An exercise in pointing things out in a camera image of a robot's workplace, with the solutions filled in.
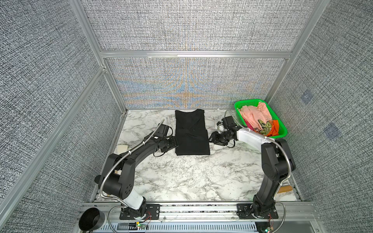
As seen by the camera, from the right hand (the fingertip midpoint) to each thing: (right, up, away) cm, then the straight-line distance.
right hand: (210, 138), depth 93 cm
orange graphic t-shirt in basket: (+39, +6, +3) cm, 40 cm away
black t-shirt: (-12, 0, +8) cm, 14 cm away
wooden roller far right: (+41, -28, -10) cm, 51 cm away
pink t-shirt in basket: (+31, +16, +9) cm, 36 cm away
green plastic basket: (+49, +4, +4) cm, 49 cm away
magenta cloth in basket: (+28, +8, +6) cm, 30 cm away
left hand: (-22, -2, -3) cm, 22 cm away
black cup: (-58, -34, -28) cm, 73 cm away
